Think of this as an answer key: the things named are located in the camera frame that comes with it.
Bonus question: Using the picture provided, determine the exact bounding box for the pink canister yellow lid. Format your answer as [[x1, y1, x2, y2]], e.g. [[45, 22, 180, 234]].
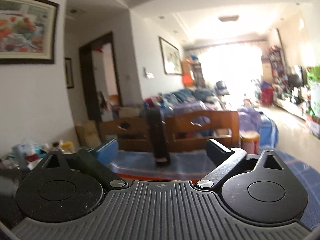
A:
[[240, 131, 260, 154]]

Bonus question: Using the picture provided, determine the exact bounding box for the wooden chair far left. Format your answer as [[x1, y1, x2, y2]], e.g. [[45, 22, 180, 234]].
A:
[[98, 117, 152, 152]]

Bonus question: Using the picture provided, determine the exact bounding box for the framed flower painting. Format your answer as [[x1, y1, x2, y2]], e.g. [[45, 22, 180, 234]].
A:
[[158, 36, 183, 75]]

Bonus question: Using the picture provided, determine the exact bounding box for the wooden chair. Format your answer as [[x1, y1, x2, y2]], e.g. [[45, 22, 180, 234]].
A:
[[98, 117, 152, 152], [165, 110, 239, 152]]

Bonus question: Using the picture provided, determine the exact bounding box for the framed fruit painting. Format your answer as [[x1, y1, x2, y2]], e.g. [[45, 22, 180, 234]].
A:
[[1, 0, 59, 65]]

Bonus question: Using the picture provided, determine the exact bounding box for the black thermos bottle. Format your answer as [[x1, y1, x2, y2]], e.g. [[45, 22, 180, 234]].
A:
[[146, 108, 171, 167]]

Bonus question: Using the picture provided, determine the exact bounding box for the wooden chair far middle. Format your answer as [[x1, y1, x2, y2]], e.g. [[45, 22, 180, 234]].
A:
[[165, 110, 239, 152]]

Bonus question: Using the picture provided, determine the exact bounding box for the orange cardboard box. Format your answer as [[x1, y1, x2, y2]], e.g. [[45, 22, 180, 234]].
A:
[[116, 173, 203, 183]]

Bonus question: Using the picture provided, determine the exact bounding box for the small dark framed picture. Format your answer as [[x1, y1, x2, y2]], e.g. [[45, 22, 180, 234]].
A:
[[65, 57, 74, 89]]

